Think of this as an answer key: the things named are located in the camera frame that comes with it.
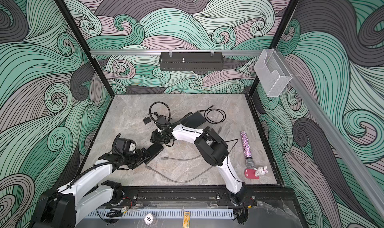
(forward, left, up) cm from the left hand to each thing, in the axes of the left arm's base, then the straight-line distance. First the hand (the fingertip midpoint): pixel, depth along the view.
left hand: (148, 156), depth 85 cm
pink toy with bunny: (-8, -60, +1) cm, 60 cm away
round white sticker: (-29, -6, +4) cm, 30 cm away
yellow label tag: (-29, -23, -1) cm, 37 cm away
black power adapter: (+26, +6, -1) cm, 27 cm away
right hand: (+9, -1, +1) cm, 9 cm away
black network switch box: (+5, -2, -2) cm, 6 cm away
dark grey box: (+29, -27, -4) cm, 40 cm away
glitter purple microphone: (-3, -58, +2) cm, 58 cm away
